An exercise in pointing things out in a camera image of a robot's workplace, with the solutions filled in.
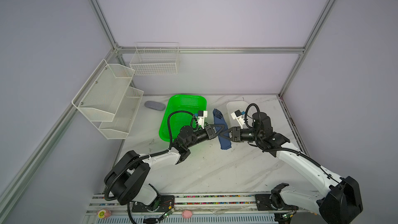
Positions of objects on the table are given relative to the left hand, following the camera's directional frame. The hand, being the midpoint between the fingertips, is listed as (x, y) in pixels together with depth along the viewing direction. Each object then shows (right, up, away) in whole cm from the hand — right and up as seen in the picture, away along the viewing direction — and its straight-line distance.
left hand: (225, 127), depth 72 cm
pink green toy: (-54, -38, -5) cm, 66 cm away
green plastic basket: (-27, +13, +39) cm, 49 cm away
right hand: (-2, -4, -1) cm, 5 cm away
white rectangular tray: (+11, +10, +36) cm, 39 cm away
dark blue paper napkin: (-3, +4, 0) cm, 5 cm away
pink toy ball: (-18, -40, -2) cm, 44 cm away
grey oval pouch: (-46, +11, +39) cm, 62 cm away
